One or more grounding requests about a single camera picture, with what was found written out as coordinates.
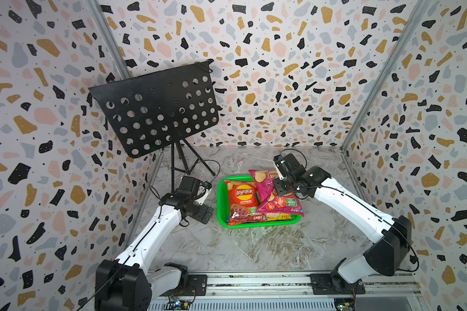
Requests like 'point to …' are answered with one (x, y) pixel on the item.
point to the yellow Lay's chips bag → (275, 216)
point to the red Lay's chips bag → (242, 203)
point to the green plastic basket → (222, 210)
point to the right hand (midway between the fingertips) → (278, 184)
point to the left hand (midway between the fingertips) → (201, 208)
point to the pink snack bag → (269, 199)
